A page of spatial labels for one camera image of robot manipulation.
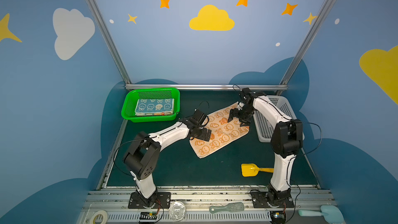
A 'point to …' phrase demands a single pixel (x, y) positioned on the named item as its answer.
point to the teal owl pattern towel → (155, 106)
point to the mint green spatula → (331, 213)
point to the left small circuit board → (148, 216)
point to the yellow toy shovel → (251, 169)
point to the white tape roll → (103, 213)
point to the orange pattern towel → (223, 132)
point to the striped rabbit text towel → (153, 113)
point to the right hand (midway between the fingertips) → (234, 121)
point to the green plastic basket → (128, 110)
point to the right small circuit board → (278, 217)
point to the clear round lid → (177, 211)
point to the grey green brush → (230, 207)
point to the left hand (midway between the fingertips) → (202, 132)
